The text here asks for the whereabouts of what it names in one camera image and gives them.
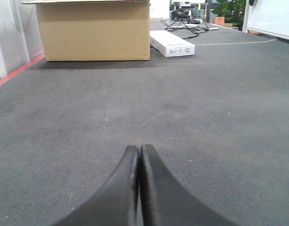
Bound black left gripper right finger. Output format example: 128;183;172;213
139;144;239;226

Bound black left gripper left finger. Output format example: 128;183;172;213
52;145;140;226

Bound long white carton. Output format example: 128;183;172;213
149;30;196;58

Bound large cardboard box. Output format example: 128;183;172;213
19;0;151;62

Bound black handheld device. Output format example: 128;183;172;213
170;9;193;21

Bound potted plant orange pot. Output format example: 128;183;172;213
211;0;247;27

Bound white board panel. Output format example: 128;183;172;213
242;0;289;45

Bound tangle of black cables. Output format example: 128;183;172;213
160;15;220;40

